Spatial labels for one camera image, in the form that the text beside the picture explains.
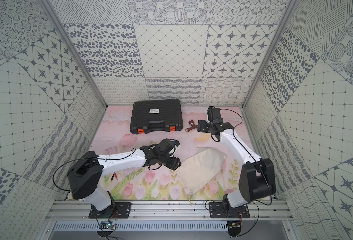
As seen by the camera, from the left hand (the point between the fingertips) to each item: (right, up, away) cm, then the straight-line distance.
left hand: (178, 158), depth 84 cm
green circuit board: (-34, -28, -14) cm, 46 cm away
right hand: (+17, +18, +4) cm, 25 cm away
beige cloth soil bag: (+13, -7, +2) cm, 15 cm away
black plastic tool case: (-17, +26, +23) cm, 39 cm away
